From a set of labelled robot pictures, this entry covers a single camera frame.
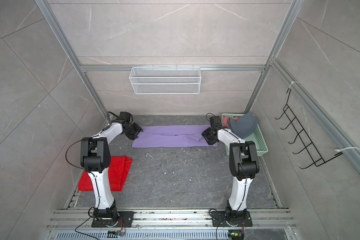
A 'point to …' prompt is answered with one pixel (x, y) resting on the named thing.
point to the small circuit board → (115, 234)
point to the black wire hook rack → (316, 158)
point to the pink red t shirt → (226, 119)
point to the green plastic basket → (257, 136)
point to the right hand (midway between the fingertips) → (203, 134)
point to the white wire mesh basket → (165, 80)
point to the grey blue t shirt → (244, 127)
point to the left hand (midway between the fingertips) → (142, 128)
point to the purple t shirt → (171, 136)
